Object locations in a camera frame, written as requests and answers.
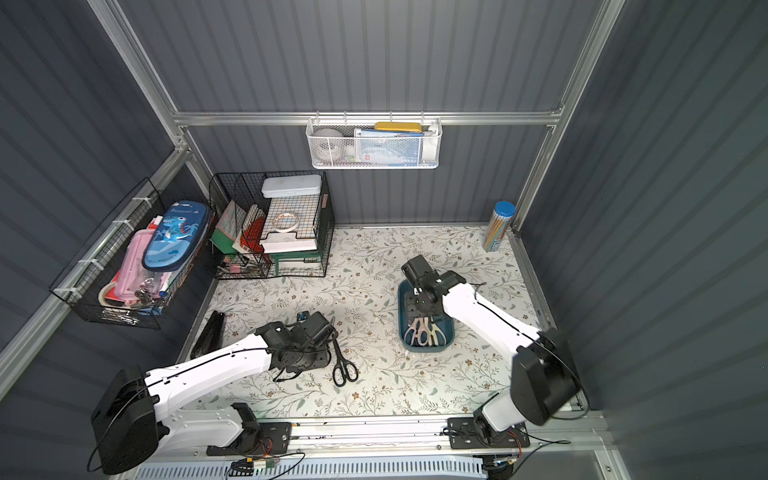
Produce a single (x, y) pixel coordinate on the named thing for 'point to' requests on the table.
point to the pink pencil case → (133, 276)
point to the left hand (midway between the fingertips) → (322, 359)
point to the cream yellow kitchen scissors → (431, 330)
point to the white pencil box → (291, 185)
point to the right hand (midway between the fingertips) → (423, 305)
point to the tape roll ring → (285, 222)
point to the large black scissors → (345, 369)
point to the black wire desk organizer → (271, 224)
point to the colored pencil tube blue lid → (498, 225)
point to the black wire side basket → (87, 287)
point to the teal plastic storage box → (402, 321)
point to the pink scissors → (417, 329)
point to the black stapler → (211, 337)
